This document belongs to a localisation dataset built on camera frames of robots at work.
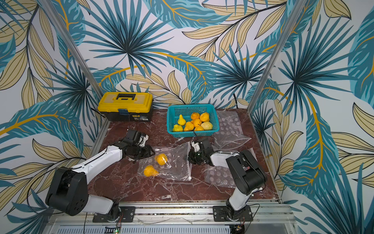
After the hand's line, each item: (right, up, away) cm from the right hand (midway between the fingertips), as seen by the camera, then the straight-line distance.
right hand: (183, 158), depth 90 cm
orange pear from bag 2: (+4, +19, +13) cm, 24 cm away
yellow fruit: (+11, +18, +11) cm, 23 cm away
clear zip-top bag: (+33, +13, +11) cm, 37 cm away
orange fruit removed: (+8, +27, +18) cm, 34 cm away
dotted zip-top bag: (+22, -10, -3) cm, 24 cm away
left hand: (-18, +3, -5) cm, 19 cm away
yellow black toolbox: (-40, +33, +11) cm, 53 cm away
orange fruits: (-19, -5, -9) cm, 21 cm away
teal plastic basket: (-9, +29, +22) cm, 37 cm away
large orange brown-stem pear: (+15, +26, +13) cm, 33 cm away
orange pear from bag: (+9, +23, +15) cm, 29 cm away
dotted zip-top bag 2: (-7, -2, -2) cm, 8 cm away
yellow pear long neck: (-2, +23, +16) cm, 28 cm away
